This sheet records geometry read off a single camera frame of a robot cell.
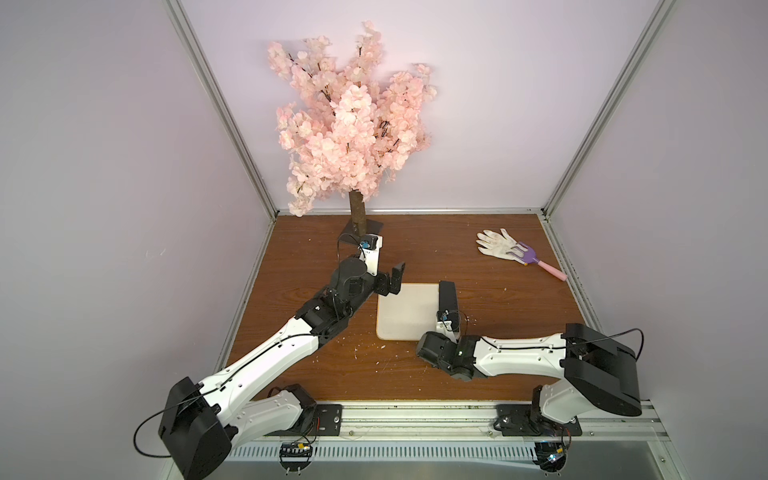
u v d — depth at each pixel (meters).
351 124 0.56
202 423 0.38
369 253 0.63
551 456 0.70
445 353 0.63
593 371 0.43
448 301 0.94
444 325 0.76
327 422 0.73
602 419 0.74
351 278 0.54
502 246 1.10
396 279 0.67
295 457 0.71
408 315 0.92
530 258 1.03
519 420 0.73
